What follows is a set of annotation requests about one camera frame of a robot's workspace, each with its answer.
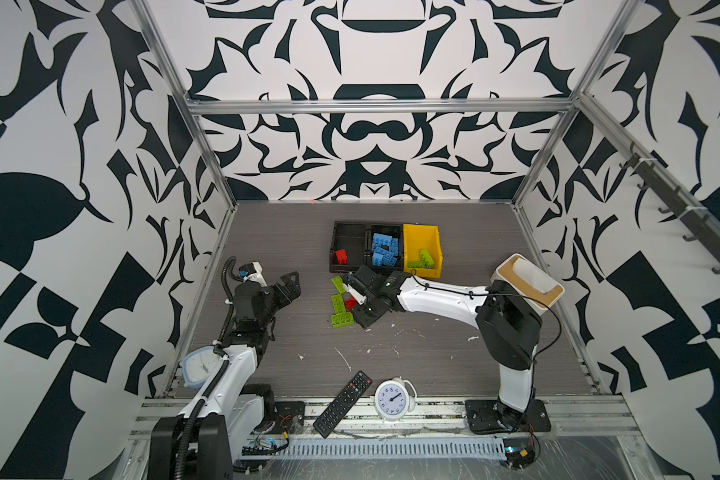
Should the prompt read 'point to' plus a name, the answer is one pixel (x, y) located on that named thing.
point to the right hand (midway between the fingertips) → (360, 313)
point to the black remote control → (341, 404)
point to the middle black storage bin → (396, 231)
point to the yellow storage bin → (419, 237)
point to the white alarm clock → (394, 398)
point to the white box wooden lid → (530, 280)
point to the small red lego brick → (342, 258)
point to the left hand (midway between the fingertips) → (285, 275)
